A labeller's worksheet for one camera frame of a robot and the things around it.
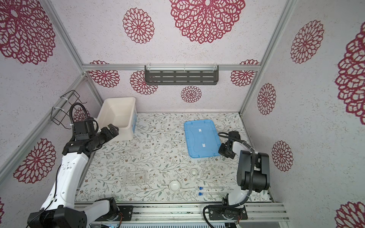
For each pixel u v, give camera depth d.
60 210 0.37
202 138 1.04
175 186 0.82
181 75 0.96
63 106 0.76
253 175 0.43
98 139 0.67
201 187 0.82
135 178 0.85
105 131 0.67
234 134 0.78
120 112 1.12
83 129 0.55
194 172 0.87
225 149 0.84
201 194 0.80
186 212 0.76
